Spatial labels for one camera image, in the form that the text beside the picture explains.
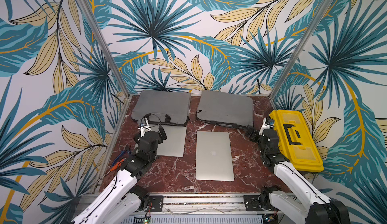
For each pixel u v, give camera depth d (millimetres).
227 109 1101
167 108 1099
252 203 733
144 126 617
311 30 821
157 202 726
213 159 882
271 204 628
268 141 610
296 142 777
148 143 532
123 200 585
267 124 712
